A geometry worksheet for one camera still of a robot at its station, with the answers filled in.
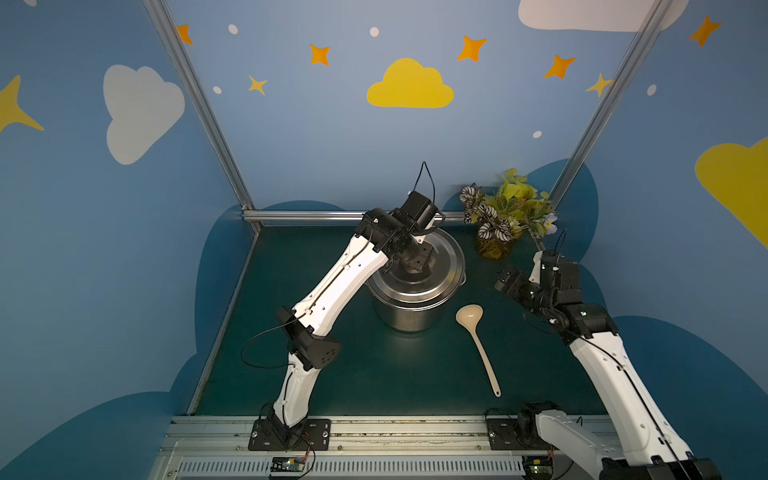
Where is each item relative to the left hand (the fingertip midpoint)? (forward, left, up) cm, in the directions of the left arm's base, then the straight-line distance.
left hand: (417, 250), depth 75 cm
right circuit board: (-43, -31, -31) cm, 61 cm away
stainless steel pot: (-4, -4, -29) cm, 30 cm away
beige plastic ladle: (-4, -19, -27) cm, 33 cm away
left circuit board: (-44, +31, -31) cm, 62 cm away
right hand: (-4, -25, -6) cm, 26 cm away
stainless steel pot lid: (-6, -6, -2) cm, 9 cm away
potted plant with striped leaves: (+27, -33, -12) cm, 44 cm away
